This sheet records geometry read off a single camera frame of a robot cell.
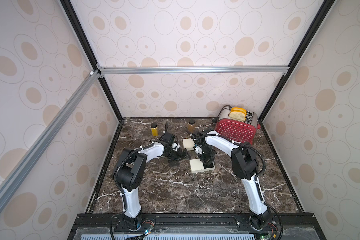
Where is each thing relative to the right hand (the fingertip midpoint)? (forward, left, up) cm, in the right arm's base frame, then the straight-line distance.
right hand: (207, 165), depth 92 cm
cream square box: (-2, +6, +2) cm, 7 cm away
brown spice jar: (+27, +10, +6) cm, 30 cm away
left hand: (+1, +12, +5) cm, 13 cm away
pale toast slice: (+26, -19, +18) cm, 37 cm away
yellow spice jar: (+22, +36, +8) cm, 43 cm away
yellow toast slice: (+29, -20, +21) cm, 41 cm away
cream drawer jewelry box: (+11, +12, +6) cm, 18 cm away
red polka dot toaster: (+19, -20, +12) cm, 30 cm away
